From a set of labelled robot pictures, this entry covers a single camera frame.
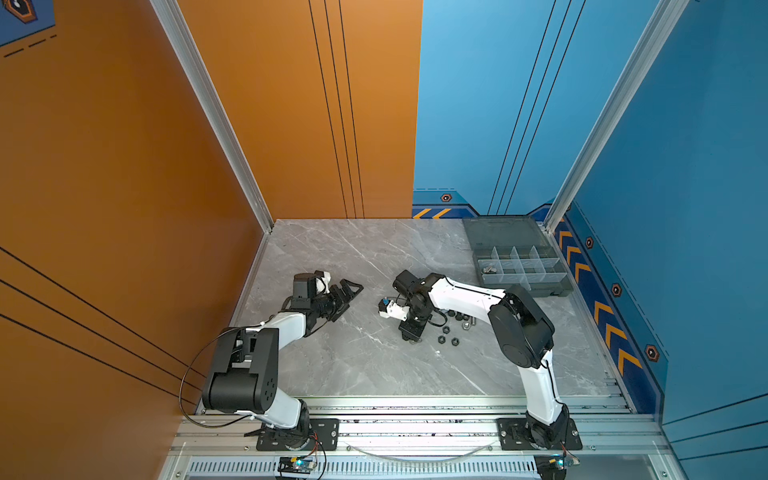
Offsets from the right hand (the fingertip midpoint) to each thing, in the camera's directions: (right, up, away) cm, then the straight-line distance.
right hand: (404, 334), depth 91 cm
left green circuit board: (-25, -25, -21) cm, 41 cm away
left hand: (-15, +13, 0) cm, 20 cm away
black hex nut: (+11, -1, -2) cm, 11 cm away
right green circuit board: (+34, -25, -21) cm, 47 cm away
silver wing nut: (+30, +19, +11) cm, 37 cm away
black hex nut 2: (+15, -1, -2) cm, 15 cm away
